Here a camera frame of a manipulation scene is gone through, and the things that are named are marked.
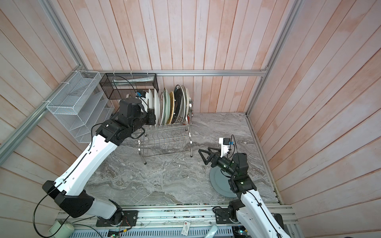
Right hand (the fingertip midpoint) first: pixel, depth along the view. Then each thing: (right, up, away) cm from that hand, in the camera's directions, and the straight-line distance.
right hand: (204, 150), depth 73 cm
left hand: (-24, +18, -3) cm, 30 cm away
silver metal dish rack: (-22, +3, +27) cm, 35 cm away
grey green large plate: (+11, -20, +13) cm, 26 cm away
